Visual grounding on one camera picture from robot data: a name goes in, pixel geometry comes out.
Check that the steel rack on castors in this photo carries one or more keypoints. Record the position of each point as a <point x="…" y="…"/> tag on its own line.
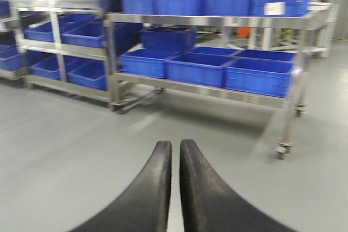
<point x="190" y="20"/>

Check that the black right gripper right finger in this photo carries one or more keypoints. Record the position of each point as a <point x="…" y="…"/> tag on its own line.
<point x="206" y="204"/>

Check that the orange object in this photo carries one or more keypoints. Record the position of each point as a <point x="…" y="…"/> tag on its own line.
<point x="245" y="31"/>

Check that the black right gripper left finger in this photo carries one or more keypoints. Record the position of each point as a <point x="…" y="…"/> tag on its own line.
<point x="146" y="202"/>

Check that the white frame table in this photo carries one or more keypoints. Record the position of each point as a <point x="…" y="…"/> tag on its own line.
<point x="324" y="43"/>

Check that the row of blue bins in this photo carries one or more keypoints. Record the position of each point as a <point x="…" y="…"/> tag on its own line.
<point x="84" y="36"/>
<point x="11" y="61"/>
<point x="195" y="69"/>

